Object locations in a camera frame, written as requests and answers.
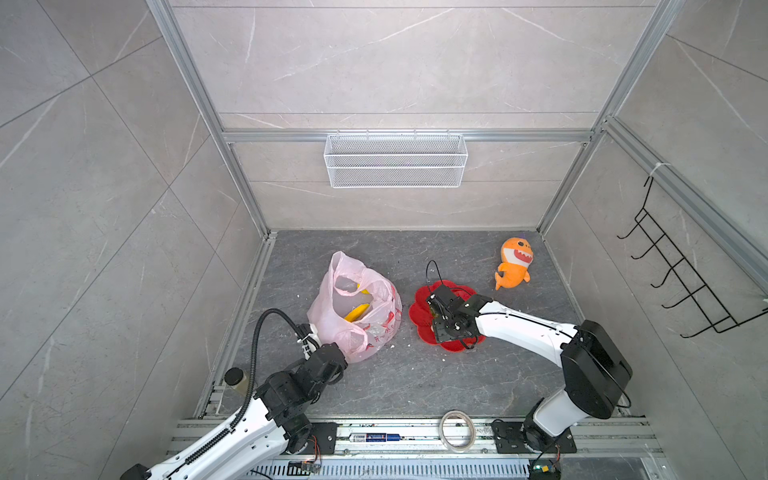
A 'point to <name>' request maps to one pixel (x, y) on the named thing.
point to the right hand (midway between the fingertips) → (446, 327)
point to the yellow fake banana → (356, 312)
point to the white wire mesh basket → (395, 161)
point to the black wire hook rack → (719, 318)
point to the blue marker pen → (374, 437)
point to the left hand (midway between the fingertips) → (341, 342)
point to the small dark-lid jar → (235, 378)
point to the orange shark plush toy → (516, 255)
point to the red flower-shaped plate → (422, 315)
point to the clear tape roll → (471, 439)
